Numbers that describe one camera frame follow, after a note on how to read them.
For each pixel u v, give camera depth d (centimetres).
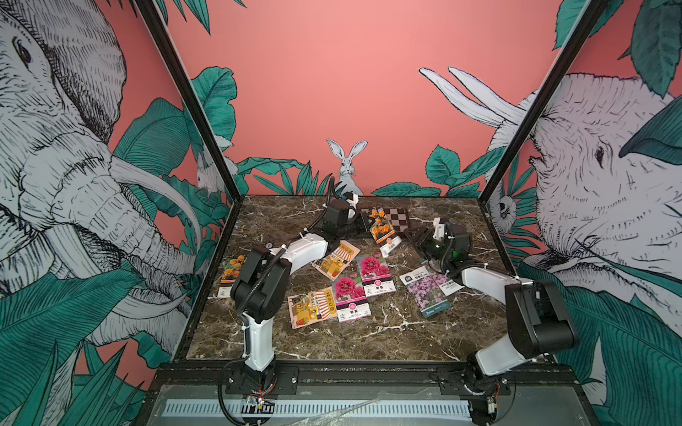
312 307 88
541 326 45
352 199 85
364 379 75
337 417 69
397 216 111
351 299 90
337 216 73
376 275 95
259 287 50
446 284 93
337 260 101
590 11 69
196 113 90
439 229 84
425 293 91
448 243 72
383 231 92
